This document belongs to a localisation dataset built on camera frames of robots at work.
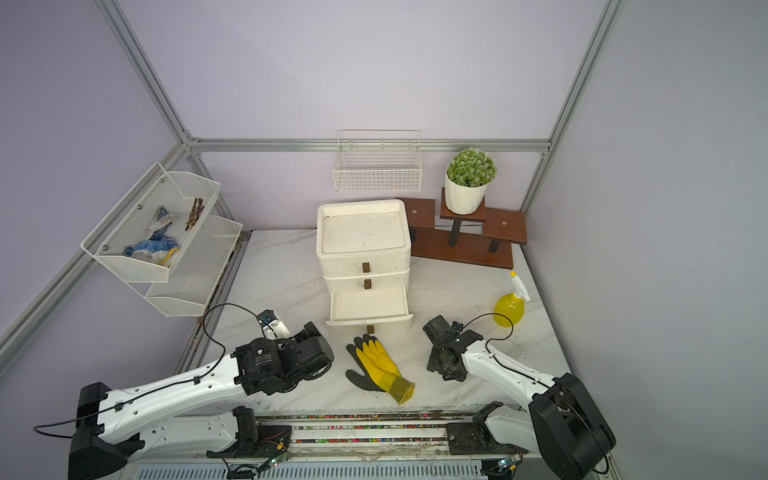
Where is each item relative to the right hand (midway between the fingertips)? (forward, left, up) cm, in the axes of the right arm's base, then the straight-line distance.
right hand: (443, 370), depth 86 cm
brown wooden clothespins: (+33, +69, +34) cm, 83 cm away
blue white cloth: (+19, +71, +35) cm, 81 cm away
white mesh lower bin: (+28, +77, +14) cm, 83 cm away
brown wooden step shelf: (+45, -19, +9) cm, 49 cm away
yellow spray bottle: (+15, -21, +9) cm, 27 cm away
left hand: (+3, +37, +17) cm, 41 cm away
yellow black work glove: (-1, +18, +2) cm, 18 cm away
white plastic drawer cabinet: (+25, +22, +25) cm, 42 cm away
